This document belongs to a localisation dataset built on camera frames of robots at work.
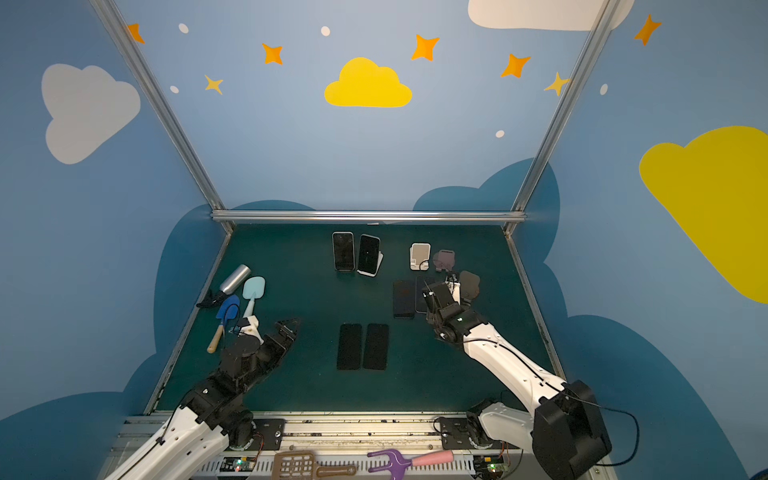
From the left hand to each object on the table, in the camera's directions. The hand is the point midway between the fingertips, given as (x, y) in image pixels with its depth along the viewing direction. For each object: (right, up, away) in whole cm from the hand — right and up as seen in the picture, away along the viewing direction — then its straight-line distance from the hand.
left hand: (302, 330), depth 79 cm
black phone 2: (+17, +21, +22) cm, 35 cm away
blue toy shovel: (-30, +2, +18) cm, 35 cm away
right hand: (+41, +7, +6) cm, 42 cm away
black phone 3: (+11, -8, +10) cm, 17 cm away
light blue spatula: (-24, +9, +23) cm, 34 cm away
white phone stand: (+35, +20, +28) cm, 49 cm away
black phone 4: (+19, -9, +14) cm, 25 cm away
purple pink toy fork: (+26, -30, -8) cm, 40 cm away
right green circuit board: (+48, -31, -8) cm, 57 cm away
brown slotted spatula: (+2, -30, -9) cm, 32 cm away
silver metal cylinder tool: (-35, +6, +19) cm, 40 cm away
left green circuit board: (-13, -30, -9) cm, 34 cm away
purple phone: (+35, +11, +27) cm, 45 cm away
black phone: (+8, +22, +25) cm, 34 cm away
